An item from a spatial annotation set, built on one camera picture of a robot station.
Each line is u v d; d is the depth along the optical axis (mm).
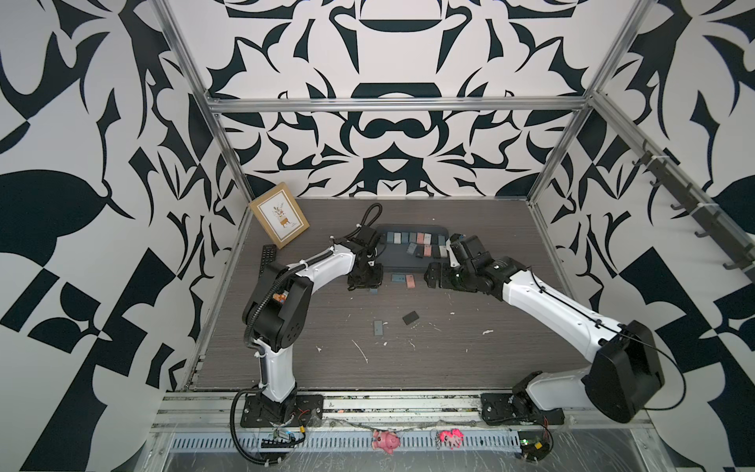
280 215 1040
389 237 1082
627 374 406
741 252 500
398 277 968
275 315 491
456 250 661
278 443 728
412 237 1082
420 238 1082
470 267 636
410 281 968
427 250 1048
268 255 1018
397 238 1080
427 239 1082
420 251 1050
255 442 704
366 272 796
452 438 700
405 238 1082
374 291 911
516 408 673
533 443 712
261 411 687
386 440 685
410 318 898
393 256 1071
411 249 1050
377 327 873
